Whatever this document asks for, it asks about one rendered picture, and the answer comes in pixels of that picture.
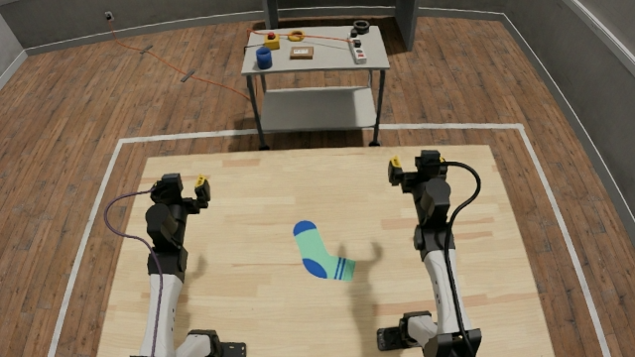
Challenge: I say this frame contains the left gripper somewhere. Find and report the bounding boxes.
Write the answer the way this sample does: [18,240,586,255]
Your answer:
[150,174,210,227]

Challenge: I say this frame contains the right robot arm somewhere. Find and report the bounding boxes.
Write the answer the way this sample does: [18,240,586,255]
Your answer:
[377,150,482,357]

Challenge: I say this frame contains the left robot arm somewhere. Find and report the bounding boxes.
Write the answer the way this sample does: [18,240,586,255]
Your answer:
[129,173,246,357]

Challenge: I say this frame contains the mint green sock with blue heel and toe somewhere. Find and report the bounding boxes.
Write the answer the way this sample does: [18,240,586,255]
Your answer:
[293,220,356,282]

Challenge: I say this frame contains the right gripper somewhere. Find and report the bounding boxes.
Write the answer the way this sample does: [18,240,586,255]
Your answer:
[388,156,448,206]

